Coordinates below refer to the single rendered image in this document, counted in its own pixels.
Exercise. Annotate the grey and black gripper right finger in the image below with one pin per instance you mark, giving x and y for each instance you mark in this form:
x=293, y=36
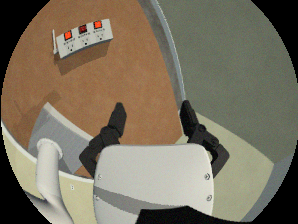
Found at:
x=191, y=127

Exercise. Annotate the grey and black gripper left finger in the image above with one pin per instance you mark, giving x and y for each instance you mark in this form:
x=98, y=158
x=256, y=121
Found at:
x=108, y=134

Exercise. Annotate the white power strip panel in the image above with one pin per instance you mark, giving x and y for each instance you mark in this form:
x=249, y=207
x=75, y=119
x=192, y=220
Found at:
x=82, y=37

